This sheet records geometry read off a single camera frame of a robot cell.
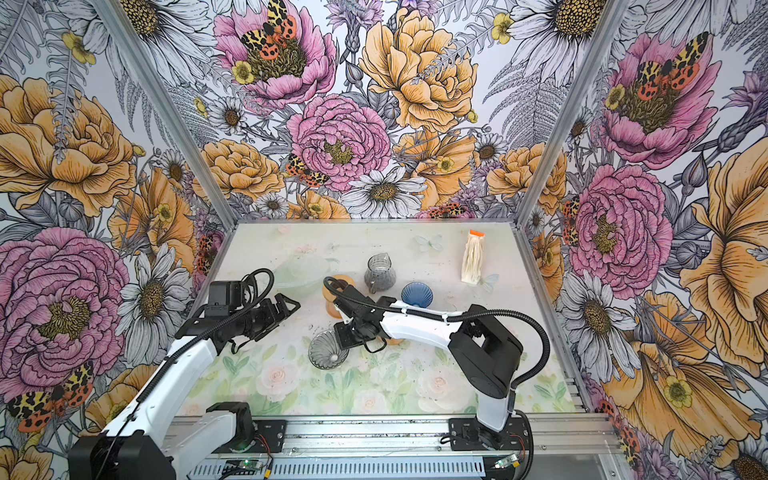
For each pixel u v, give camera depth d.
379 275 0.97
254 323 0.70
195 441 0.53
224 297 0.63
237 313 0.59
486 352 0.46
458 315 0.50
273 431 0.75
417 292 0.96
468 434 0.73
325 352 0.85
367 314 0.67
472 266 1.02
